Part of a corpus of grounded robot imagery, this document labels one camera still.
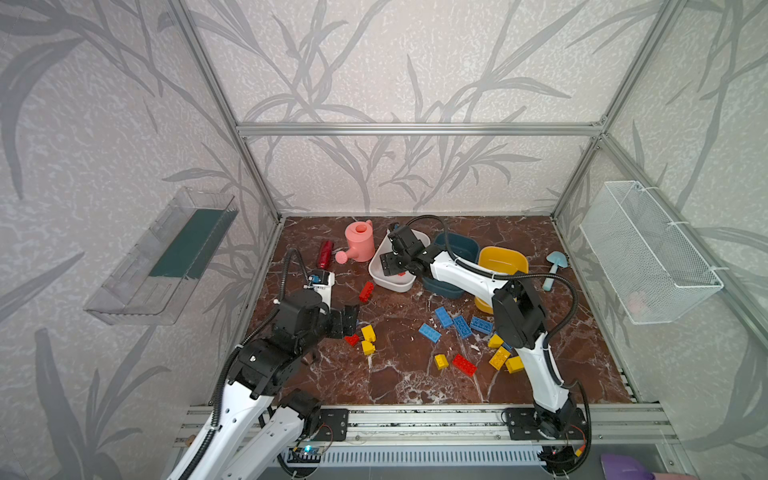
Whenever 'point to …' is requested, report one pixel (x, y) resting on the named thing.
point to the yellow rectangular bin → (500, 260)
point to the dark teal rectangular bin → (462, 246)
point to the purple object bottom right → (624, 467)
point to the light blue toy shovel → (557, 259)
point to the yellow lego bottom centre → (441, 361)
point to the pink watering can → (360, 237)
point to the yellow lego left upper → (369, 333)
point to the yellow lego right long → (499, 358)
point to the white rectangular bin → (396, 282)
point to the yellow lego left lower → (368, 348)
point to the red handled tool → (325, 254)
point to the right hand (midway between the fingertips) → (391, 250)
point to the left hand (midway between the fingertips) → (350, 297)
